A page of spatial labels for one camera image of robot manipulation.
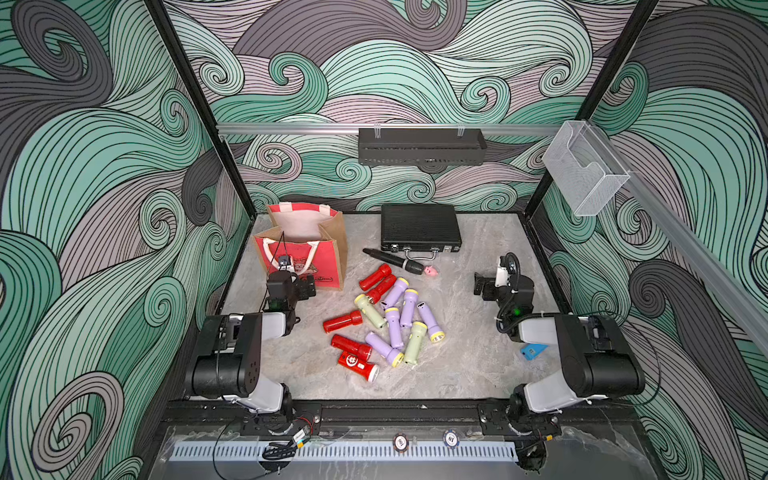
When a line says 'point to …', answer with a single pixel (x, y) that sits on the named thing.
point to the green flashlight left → (363, 302)
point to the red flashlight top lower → (381, 288)
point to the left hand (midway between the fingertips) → (294, 274)
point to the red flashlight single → (354, 318)
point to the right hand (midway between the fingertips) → (489, 273)
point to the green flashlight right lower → (417, 334)
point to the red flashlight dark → (347, 345)
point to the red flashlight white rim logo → (357, 365)
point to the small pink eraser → (431, 271)
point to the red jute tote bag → (314, 236)
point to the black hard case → (419, 228)
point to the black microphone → (407, 264)
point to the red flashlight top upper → (382, 272)
